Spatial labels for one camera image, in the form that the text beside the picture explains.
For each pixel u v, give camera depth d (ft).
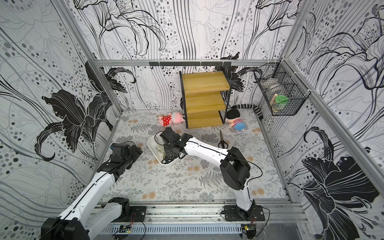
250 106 3.88
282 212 2.41
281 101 2.55
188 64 3.06
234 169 1.54
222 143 3.27
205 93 3.42
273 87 2.58
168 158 2.90
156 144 3.20
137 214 2.40
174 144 2.06
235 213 2.39
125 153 2.15
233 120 3.46
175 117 3.46
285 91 2.62
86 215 1.42
